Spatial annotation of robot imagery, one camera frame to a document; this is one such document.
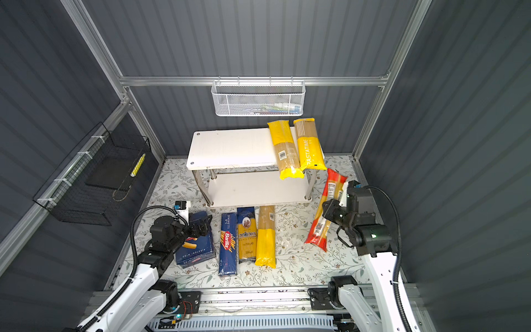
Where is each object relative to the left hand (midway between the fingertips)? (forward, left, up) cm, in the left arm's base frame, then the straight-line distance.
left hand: (201, 215), depth 83 cm
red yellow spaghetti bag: (-15, -43, +12) cm, 47 cm away
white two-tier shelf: (+7, -17, +20) cm, 28 cm away
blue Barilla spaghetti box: (-17, -10, -9) cm, 22 cm away
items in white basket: (+41, -33, +22) cm, 57 cm away
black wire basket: (+5, +34, +17) cm, 38 cm away
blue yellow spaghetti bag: (-4, -18, -10) cm, 21 cm away
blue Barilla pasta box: (-12, +3, -6) cm, 14 cm away
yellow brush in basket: (+15, +23, +15) cm, 31 cm away
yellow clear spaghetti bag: (-12, -25, -9) cm, 30 cm away
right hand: (-6, -48, +13) cm, 50 cm away
